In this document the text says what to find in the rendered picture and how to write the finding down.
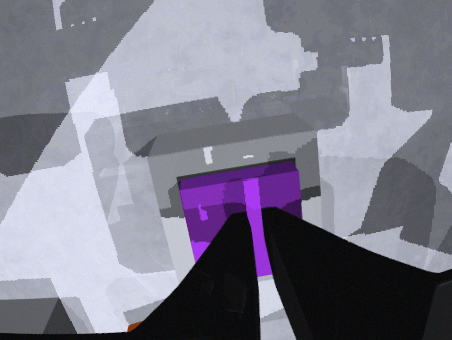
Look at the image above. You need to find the orange block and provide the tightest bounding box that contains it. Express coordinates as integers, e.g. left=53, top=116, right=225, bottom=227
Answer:
left=126, top=320, right=144, bottom=332

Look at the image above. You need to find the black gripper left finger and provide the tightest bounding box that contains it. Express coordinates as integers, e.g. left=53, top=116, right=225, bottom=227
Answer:
left=0, top=211, right=261, bottom=340

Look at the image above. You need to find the blue button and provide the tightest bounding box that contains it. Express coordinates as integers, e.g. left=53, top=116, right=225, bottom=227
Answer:
left=0, top=298, right=77, bottom=335

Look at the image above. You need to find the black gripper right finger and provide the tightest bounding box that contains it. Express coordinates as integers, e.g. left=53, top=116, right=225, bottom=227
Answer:
left=262, top=206, right=452, bottom=340

